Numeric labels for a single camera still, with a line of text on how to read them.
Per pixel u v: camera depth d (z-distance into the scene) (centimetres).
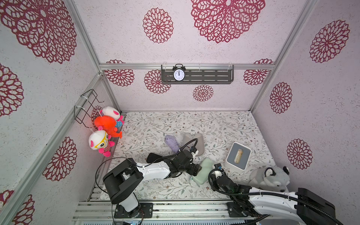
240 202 61
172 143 97
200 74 94
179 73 90
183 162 67
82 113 76
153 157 90
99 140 79
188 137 103
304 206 43
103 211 75
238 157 92
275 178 66
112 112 94
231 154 90
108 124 88
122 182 44
